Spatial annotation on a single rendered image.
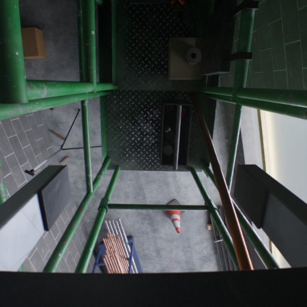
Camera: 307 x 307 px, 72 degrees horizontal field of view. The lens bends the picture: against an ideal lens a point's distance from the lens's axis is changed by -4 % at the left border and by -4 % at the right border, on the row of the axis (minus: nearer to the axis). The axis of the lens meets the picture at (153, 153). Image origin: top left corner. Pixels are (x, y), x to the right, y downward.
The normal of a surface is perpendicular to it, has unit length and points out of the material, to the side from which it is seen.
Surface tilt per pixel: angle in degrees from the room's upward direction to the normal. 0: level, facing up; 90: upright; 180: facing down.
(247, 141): 0
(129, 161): 0
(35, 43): 0
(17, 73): 63
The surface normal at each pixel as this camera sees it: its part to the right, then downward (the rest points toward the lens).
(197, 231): 0.02, 0.30
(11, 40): 0.72, 0.23
